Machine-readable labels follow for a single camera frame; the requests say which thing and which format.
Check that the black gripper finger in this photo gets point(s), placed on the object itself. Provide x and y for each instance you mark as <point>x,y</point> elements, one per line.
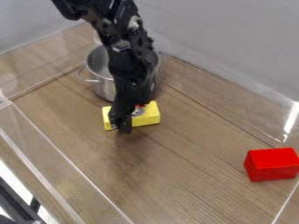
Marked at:
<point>121,118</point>

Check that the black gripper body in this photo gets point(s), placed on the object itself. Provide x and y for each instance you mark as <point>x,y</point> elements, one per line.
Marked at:
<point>131,76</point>

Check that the yellow butter block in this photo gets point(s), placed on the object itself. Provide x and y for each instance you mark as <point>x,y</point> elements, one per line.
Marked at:
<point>146,115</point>

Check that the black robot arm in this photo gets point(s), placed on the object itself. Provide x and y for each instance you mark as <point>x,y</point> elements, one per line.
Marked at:
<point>118,23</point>

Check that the silver metal pot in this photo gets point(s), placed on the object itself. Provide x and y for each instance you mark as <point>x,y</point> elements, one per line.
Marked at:
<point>95,72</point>

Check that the red block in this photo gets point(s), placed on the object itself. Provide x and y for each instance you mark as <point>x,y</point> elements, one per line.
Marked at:
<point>272,164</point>

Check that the black table frame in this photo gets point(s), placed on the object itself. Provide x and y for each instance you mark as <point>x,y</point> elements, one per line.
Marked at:
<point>22,213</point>

